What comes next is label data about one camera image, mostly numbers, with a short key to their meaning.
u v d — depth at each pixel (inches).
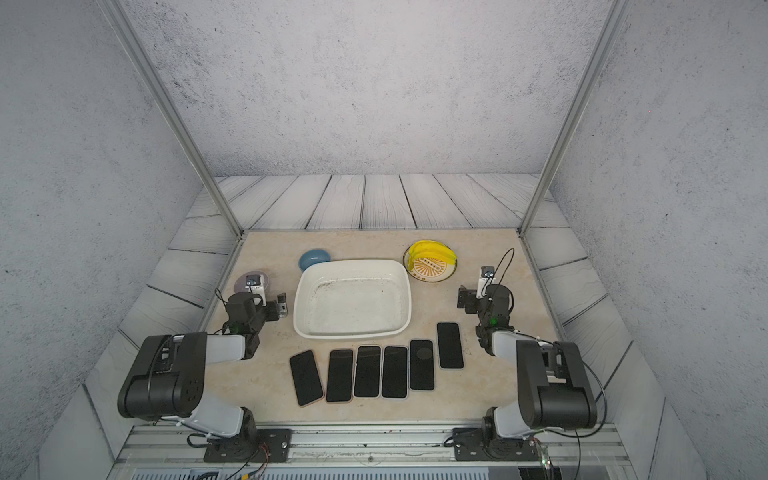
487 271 31.7
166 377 18.1
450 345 35.3
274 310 33.8
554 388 17.4
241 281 39.3
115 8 27.5
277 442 28.7
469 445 28.5
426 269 42.6
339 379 32.7
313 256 43.4
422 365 33.9
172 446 29.7
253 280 32.5
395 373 32.9
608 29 28.8
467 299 32.6
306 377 32.6
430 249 42.4
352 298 39.8
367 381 32.7
